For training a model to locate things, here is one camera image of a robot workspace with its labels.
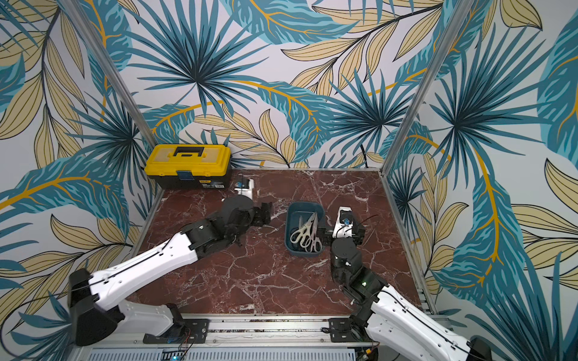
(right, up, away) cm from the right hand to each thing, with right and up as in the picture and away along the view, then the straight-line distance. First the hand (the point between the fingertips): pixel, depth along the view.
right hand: (340, 217), depth 72 cm
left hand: (-26, +3, +2) cm, 26 cm away
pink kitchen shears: (-6, -13, +19) cm, 23 cm away
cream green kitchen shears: (-10, -9, +21) cm, 24 cm away
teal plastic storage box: (-12, -2, +31) cm, 34 cm away
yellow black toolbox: (-65, +19, +26) cm, 72 cm away
